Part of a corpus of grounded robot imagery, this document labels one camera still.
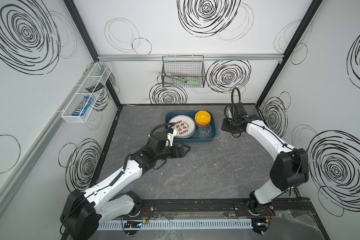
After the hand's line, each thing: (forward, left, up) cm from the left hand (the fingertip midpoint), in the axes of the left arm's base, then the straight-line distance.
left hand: (187, 149), depth 74 cm
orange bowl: (+26, -11, -13) cm, 31 cm away
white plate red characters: (+26, +2, -16) cm, 30 cm away
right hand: (+18, -20, -4) cm, 28 cm away
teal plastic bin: (+18, -5, -19) cm, 26 cm away
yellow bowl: (+32, -10, -14) cm, 37 cm away
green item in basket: (+45, -3, +8) cm, 46 cm away
